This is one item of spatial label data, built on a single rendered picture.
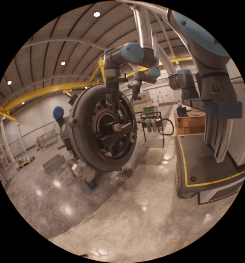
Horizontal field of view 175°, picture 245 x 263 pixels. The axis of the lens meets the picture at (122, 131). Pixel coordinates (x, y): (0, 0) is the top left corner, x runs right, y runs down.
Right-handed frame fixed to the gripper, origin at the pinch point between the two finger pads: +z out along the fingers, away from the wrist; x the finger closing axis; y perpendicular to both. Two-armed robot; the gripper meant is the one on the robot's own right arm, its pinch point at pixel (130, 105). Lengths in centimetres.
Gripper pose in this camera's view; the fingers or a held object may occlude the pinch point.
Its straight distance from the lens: 81.2
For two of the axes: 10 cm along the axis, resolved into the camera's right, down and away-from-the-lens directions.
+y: 9.1, 2.7, -3.0
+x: 3.6, -2.4, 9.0
